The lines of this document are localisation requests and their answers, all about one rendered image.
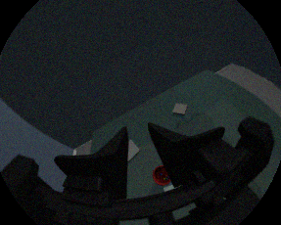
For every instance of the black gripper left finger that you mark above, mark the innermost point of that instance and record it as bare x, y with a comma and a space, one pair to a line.
110, 163

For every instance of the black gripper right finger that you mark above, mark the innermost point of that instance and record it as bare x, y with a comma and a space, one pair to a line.
177, 151

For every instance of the red cup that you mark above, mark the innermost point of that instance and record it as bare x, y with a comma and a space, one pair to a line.
158, 178

